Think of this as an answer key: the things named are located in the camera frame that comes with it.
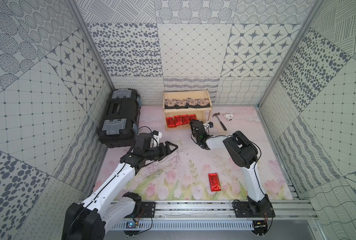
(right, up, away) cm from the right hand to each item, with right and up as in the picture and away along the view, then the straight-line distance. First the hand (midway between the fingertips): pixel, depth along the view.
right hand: (191, 122), depth 104 cm
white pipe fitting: (+29, +4, +7) cm, 30 cm away
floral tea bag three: (-1, +13, -11) cm, 16 cm away
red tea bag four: (+1, +4, +6) cm, 7 cm away
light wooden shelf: (+9, +6, +11) cm, 15 cm away
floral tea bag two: (-8, +12, -11) cm, 18 cm away
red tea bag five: (+12, -33, -22) cm, 41 cm away
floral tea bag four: (+6, +12, -11) cm, 17 cm away
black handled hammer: (+23, -2, +4) cm, 24 cm away
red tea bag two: (-10, +2, +4) cm, 11 cm away
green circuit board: (-32, -49, -32) cm, 67 cm away
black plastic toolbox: (-43, -2, -18) cm, 47 cm away
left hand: (-11, -12, -27) cm, 32 cm away
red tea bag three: (-5, +2, +3) cm, 6 cm away
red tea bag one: (-15, 0, +2) cm, 15 cm away
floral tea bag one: (-15, +12, -11) cm, 22 cm away
